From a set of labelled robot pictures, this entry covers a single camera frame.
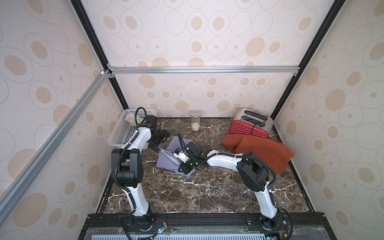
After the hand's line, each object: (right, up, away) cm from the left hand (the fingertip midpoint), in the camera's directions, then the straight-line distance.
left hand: (170, 138), depth 93 cm
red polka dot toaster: (+51, +10, +1) cm, 52 cm away
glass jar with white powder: (+16, +11, +13) cm, 24 cm away
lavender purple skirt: (-1, -13, -4) cm, 14 cm away
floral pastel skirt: (-32, +15, +15) cm, 38 cm away
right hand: (+9, -18, -3) cm, 20 cm away
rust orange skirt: (+62, -10, -4) cm, 63 cm away
